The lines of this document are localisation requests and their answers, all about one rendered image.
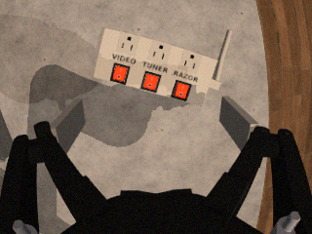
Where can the white power strip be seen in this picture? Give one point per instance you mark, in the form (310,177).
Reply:
(157,67)

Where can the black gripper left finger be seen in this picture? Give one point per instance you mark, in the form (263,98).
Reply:
(18,199)

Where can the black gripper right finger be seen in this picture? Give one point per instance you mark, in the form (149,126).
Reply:
(292,199)

